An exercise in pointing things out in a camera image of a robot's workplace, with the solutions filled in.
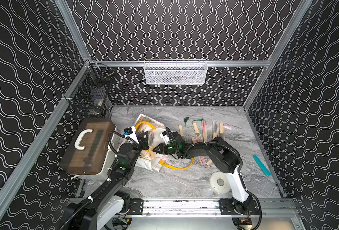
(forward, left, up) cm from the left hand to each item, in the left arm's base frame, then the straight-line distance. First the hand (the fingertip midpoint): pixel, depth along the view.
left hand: (147, 130), depth 77 cm
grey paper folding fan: (+20, -45, -22) cm, 53 cm away
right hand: (-1, -2, -20) cm, 20 cm away
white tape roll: (-17, -43, -23) cm, 52 cm away
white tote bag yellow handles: (0, -2, 0) cm, 2 cm away
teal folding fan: (-9, -72, -23) cm, 76 cm away
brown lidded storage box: (-11, +31, -10) cm, 34 cm away
